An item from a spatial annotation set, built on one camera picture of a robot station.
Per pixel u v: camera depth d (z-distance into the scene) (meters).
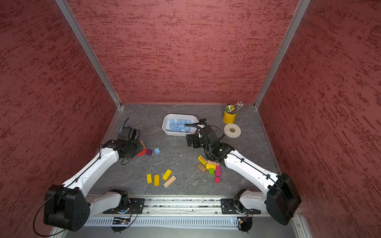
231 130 1.05
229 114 1.03
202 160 0.88
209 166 0.88
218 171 0.85
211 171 0.84
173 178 0.83
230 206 0.74
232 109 1.01
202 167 0.87
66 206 0.39
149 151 0.93
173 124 1.06
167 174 0.83
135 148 0.75
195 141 0.70
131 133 0.67
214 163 0.88
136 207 0.71
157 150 0.94
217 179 0.83
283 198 0.40
